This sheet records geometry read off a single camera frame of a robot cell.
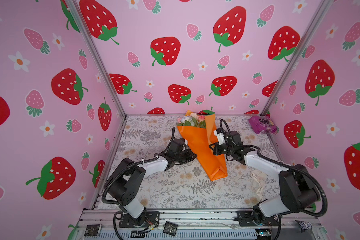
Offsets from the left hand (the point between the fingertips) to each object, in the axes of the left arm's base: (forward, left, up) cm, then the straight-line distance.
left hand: (198, 156), depth 87 cm
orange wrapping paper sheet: (+17, -2, -7) cm, 19 cm away
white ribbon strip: (-13, -35, -9) cm, 39 cm away
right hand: (+5, -6, +3) cm, 9 cm away
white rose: (+33, +7, -2) cm, 34 cm away
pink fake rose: (+35, -4, -3) cm, 35 cm away
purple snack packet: (+28, -49, -3) cm, 57 cm away
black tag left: (-36, +52, -8) cm, 64 cm away
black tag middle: (-35, +14, -8) cm, 39 cm away
